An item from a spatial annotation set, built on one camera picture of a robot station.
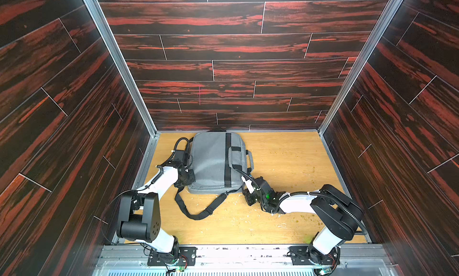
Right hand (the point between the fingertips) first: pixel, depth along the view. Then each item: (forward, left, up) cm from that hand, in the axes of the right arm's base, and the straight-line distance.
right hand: (246, 189), depth 93 cm
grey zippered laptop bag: (+13, +15, +7) cm, 21 cm away
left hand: (+2, +29, +4) cm, 30 cm away
